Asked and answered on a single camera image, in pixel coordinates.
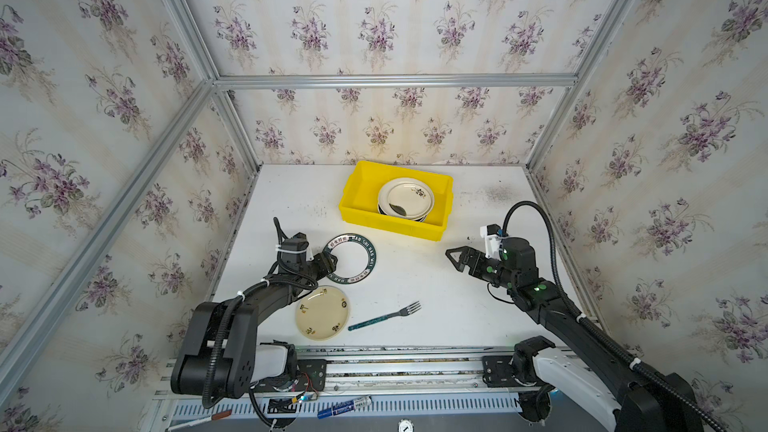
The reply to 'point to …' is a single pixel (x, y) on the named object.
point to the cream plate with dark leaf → (406, 198)
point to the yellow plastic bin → (359, 200)
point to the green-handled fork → (408, 309)
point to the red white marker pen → (200, 420)
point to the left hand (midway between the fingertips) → (329, 259)
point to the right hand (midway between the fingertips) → (453, 258)
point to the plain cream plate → (415, 219)
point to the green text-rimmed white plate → (356, 258)
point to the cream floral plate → (323, 312)
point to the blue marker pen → (347, 406)
